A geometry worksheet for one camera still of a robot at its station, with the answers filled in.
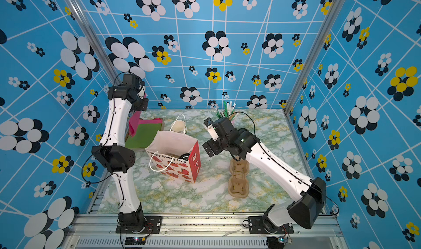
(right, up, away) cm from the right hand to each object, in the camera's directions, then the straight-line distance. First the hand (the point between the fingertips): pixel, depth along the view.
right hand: (215, 139), depth 75 cm
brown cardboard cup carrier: (+12, -25, +9) cm, 29 cm away
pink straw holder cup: (+8, +13, +15) cm, 21 cm away
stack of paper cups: (-21, +6, +17) cm, 27 cm away
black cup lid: (-15, -9, +2) cm, 17 cm away
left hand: (-40, +18, +11) cm, 45 cm away
